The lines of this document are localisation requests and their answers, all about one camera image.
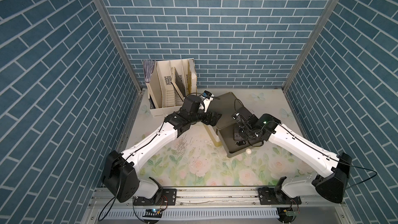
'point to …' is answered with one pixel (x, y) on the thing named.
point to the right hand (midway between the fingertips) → (236, 135)
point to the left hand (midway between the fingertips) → (218, 112)
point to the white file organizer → (163, 98)
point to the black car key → (240, 143)
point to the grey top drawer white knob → (225, 136)
